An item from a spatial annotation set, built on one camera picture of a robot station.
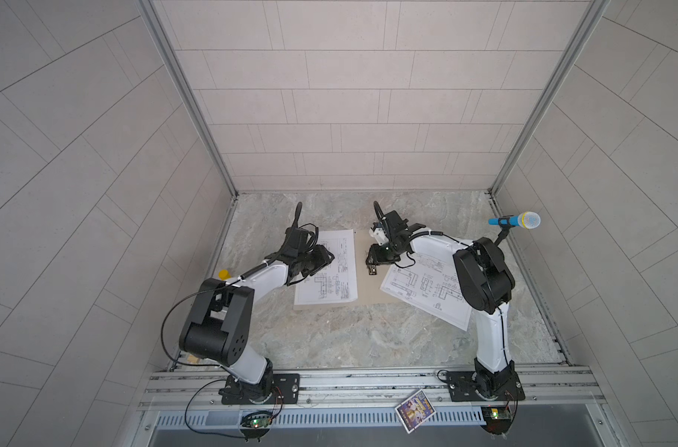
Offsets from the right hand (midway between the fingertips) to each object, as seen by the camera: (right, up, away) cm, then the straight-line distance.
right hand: (369, 260), depth 96 cm
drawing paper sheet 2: (+20, -7, -6) cm, 22 cm away
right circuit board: (+30, -34, -28) cm, 53 cm away
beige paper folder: (-1, -7, -6) cm, 9 cm away
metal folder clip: (+1, -3, -2) cm, 4 cm away
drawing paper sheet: (-11, -6, -4) cm, 13 cm away
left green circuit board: (-28, -32, -31) cm, 53 cm away
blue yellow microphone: (+43, +15, -19) cm, 49 cm away
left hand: (-11, +3, -6) cm, 12 cm away
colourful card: (+10, -32, -29) cm, 44 cm away
